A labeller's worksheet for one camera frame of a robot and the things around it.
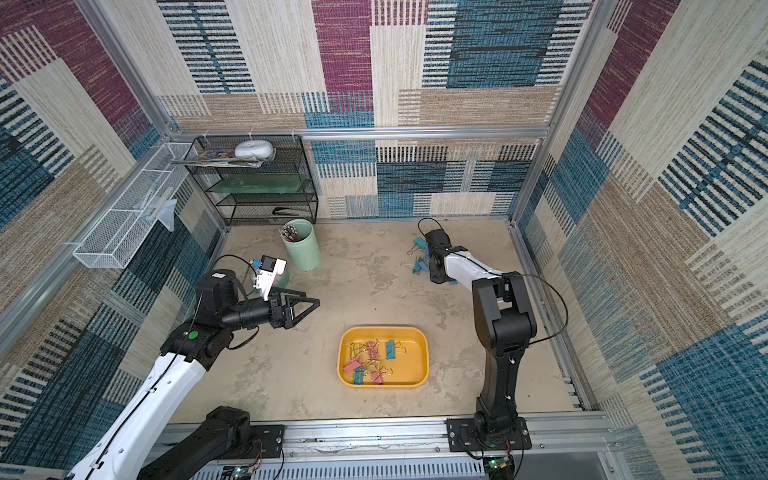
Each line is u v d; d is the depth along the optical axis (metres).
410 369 0.83
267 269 0.63
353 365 0.83
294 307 0.61
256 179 1.04
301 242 0.96
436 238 0.83
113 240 0.71
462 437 0.73
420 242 1.13
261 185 0.94
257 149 0.89
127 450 0.40
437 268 0.76
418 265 1.05
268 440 0.72
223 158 0.92
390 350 0.87
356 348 0.87
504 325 0.53
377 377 0.82
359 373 0.83
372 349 0.85
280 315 0.62
